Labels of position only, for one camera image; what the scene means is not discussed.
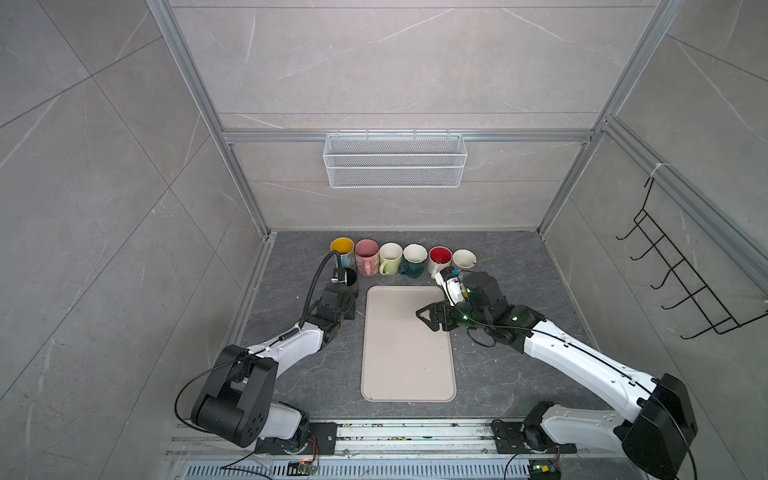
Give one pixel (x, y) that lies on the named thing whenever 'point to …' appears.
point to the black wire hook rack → (721, 319)
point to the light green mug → (390, 253)
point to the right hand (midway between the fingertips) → (426, 308)
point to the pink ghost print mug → (367, 256)
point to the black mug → (351, 276)
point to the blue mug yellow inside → (345, 247)
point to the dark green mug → (413, 262)
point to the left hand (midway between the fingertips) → (344, 289)
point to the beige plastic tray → (402, 359)
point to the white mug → (439, 258)
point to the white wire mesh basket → (395, 161)
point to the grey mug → (464, 258)
